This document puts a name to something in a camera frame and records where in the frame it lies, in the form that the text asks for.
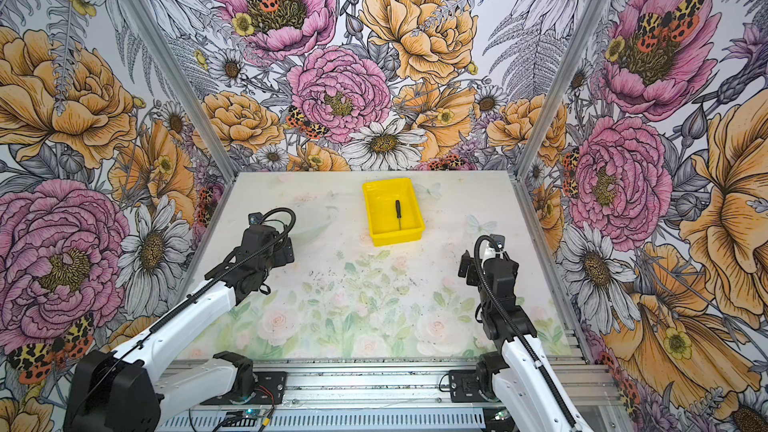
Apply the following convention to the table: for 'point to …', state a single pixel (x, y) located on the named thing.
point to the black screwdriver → (398, 211)
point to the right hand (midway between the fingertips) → (483, 262)
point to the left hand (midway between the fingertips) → (269, 254)
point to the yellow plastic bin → (380, 205)
